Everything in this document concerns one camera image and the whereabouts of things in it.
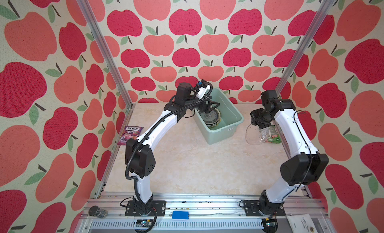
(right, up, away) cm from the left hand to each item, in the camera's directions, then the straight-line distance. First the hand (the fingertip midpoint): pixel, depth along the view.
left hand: (217, 102), depth 75 cm
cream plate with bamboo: (+3, -13, +30) cm, 33 cm away
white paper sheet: (+38, -58, -6) cm, 70 cm away
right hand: (+22, -9, +7) cm, 25 cm away
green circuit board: (-37, -60, -3) cm, 71 cm away
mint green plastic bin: (+13, -7, +23) cm, 28 cm away
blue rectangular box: (-19, -55, -4) cm, 58 cm away
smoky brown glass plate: (+1, -9, +31) cm, 32 cm away
